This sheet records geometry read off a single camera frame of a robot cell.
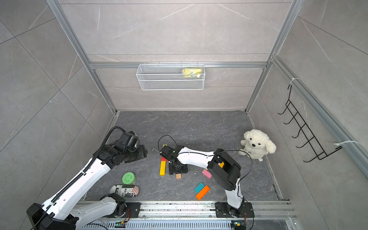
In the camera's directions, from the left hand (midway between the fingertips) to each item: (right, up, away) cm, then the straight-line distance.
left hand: (145, 150), depth 76 cm
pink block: (+35, -16, +10) cm, 40 cm away
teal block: (+30, -22, +4) cm, 37 cm away
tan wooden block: (+18, -17, +7) cm, 25 cm away
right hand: (+17, -15, +9) cm, 24 cm away
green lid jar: (-11, -17, +4) cm, 20 cm away
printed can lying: (-10, -22, 0) cm, 24 cm away
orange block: (+30, -25, +2) cm, 40 cm away
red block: (+11, -3, -5) cm, 12 cm away
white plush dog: (+63, +2, +5) cm, 63 cm away
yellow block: (+8, -13, +12) cm, 19 cm away
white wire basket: (+11, +48, +24) cm, 55 cm away
